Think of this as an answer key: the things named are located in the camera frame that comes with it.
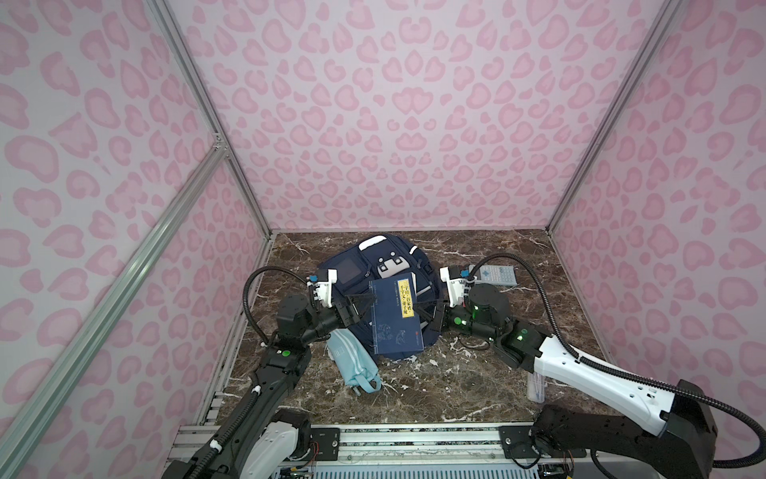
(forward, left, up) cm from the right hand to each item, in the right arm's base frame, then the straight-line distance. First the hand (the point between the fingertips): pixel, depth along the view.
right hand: (415, 310), depth 71 cm
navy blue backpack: (+27, +11, -14) cm, 33 cm away
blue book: (0, +4, -4) cm, 6 cm away
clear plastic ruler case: (-10, -33, -24) cm, 42 cm away
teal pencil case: (-7, +16, -19) cm, 26 cm away
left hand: (+3, +10, 0) cm, 11 cm away
